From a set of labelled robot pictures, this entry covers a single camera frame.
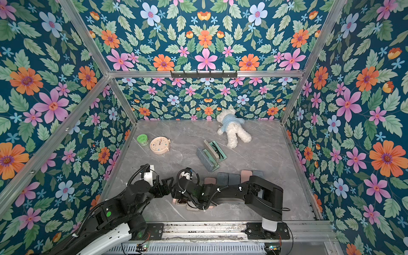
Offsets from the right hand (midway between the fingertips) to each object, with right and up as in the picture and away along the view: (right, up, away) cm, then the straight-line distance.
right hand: (173, 186), depth 78 cm
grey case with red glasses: (+46, +4, +13) cm, 48 cm away
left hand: (0, +4, -6) cm, 7 cm away
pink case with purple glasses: (+38, +3, +11) cm, 40 cm away
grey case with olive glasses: (+16, +11, +13) cm, 23 cm away
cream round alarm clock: (-16, +19, +26) cm, 36 cm away
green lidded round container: (-28, +23, +26) cm, 45 cm away
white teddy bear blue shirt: (+31, +34, +28) cm, 54 cm away
